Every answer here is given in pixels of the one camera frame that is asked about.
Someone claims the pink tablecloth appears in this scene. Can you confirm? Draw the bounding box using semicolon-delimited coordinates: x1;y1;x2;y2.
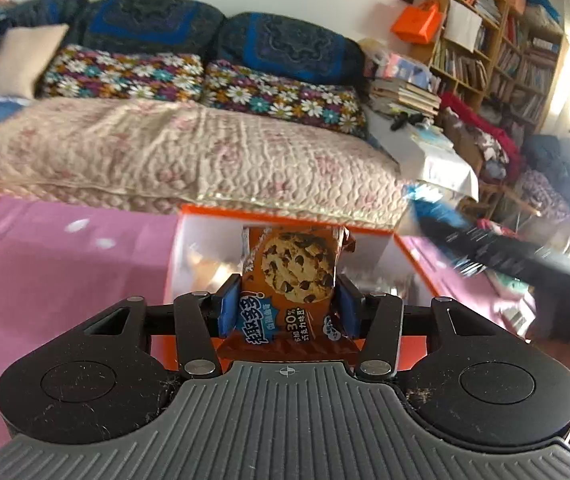
0;195;540;458

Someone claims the blue snack packet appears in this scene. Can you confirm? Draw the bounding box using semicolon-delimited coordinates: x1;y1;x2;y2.
404;184;470;233

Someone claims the white cloth covered table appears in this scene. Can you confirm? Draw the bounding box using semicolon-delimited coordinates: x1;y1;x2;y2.
365;105;480;201

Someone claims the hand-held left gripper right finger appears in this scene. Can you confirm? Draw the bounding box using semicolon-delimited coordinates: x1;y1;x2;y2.
334;276;496;380

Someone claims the floral daisy cushion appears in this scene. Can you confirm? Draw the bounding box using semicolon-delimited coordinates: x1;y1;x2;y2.
40;44;204;103
201;60;368;138

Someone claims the beige quilted sofa cover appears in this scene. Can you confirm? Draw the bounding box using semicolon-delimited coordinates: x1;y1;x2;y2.
0;97;413;228

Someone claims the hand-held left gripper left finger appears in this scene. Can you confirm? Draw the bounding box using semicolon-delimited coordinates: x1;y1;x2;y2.
85;274;243;378

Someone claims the beige pillow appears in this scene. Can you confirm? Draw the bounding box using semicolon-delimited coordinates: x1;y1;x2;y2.
0;22;70;101

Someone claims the red cloth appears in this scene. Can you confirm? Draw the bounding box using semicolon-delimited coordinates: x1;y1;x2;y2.
440;92;523;181

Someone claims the orange cardboard box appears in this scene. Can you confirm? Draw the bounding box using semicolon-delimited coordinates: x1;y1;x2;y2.
150;204;466;368

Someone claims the dark blue patterned cushion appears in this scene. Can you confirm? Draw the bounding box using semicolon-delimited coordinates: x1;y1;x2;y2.
10;0;90;46
215;12;366;86
72;0;226;58

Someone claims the stack of books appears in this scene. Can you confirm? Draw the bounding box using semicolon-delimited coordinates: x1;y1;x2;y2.
367;77;440;118

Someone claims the brown chocolate cookie packet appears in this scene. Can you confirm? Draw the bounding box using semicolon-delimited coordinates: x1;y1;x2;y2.
215;225;363;361

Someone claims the wooden bookshelf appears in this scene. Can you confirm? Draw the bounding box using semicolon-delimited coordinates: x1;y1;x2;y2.
422;0;568;133

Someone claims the orange paper bag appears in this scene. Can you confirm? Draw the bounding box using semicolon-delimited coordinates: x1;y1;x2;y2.
390;0;440;45

